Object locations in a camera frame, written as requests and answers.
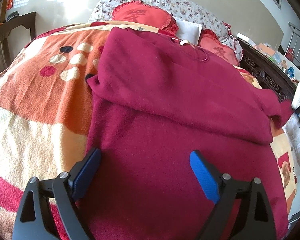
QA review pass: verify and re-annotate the maroon fleece sweater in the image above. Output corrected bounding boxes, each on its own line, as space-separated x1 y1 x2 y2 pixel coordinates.
79 27 293 239

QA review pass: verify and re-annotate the dark carved wooden headboard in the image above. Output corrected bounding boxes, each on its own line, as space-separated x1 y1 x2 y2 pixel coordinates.
238 38 296 102

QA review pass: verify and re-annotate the metal stair railing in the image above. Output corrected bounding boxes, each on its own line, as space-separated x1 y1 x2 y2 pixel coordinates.
285 22 300 69

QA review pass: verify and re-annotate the patterned orange red blanket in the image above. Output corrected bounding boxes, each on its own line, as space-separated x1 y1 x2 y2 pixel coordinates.
0 23 291 239

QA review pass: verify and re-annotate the right red heart cushion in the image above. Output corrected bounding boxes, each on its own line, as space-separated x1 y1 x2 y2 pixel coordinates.
198 29 239 66

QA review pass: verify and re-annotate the red heart cushion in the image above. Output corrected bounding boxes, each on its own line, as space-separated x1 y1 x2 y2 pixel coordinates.
111 0 179 35
198 29 239 66

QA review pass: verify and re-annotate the white square pillow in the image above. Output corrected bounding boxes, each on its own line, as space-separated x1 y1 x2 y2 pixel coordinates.
175 19 202 45

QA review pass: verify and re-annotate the dark wooden side table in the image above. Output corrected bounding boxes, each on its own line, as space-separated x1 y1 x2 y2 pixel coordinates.
0 11 36 73

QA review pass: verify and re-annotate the left red heart cushion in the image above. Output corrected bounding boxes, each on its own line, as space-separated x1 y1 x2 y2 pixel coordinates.
111 0 179 35

